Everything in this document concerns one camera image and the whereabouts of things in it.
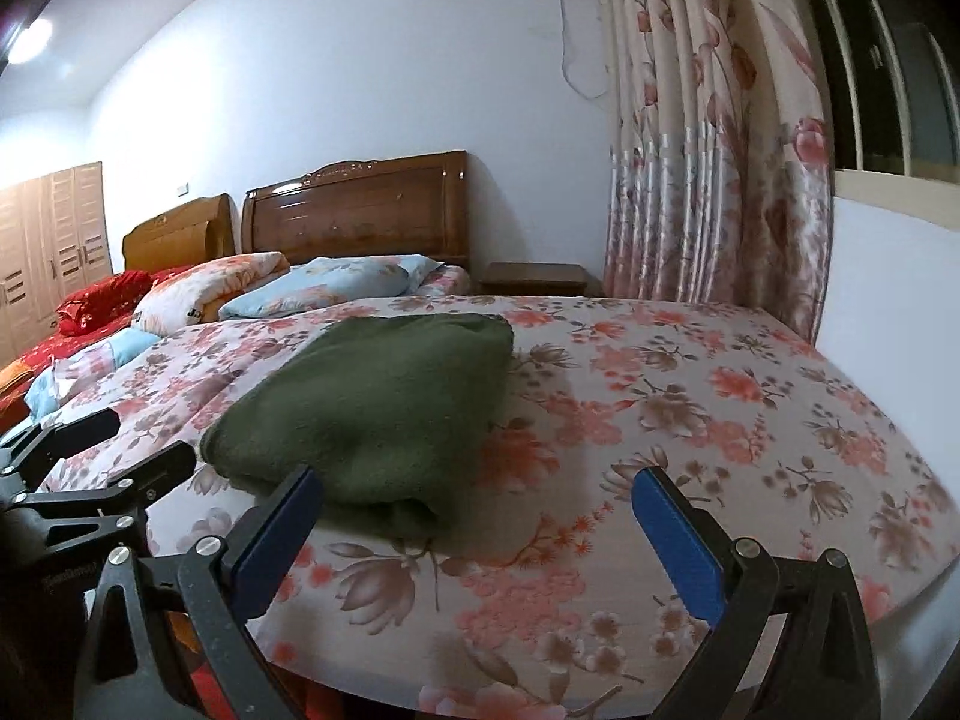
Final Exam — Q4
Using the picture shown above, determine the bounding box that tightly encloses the green knit sweater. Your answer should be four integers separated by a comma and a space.
200, 314, 514, 538

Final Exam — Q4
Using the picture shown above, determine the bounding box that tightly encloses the orange floral pillow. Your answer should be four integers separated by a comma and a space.
132, 252, 290, 337

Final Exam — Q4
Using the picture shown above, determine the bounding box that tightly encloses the red blanket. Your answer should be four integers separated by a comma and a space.
0, 265, 190, 431

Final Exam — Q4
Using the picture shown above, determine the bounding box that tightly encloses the beige louvered wardrobe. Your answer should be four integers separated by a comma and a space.
0, 163, 112, 364

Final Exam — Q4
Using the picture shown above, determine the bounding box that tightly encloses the floral bed cover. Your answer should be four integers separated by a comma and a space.
46, 298, 958, 718

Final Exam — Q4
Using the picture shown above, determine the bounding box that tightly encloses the light blue floral pillow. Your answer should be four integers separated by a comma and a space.
218, 254, 443, 320

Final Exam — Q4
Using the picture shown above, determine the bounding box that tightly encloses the brown wooden headboard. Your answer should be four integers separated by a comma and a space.
241, 151, 470, 268

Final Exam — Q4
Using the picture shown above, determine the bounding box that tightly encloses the wooden nightstand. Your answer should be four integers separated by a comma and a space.
477, 262, 602, 298

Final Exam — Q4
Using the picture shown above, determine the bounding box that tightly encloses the pink floral curtain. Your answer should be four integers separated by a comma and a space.
601, 0, 833, 340

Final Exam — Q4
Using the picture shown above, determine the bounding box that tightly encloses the dark window with bars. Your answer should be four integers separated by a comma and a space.
807, 0, 958, 184

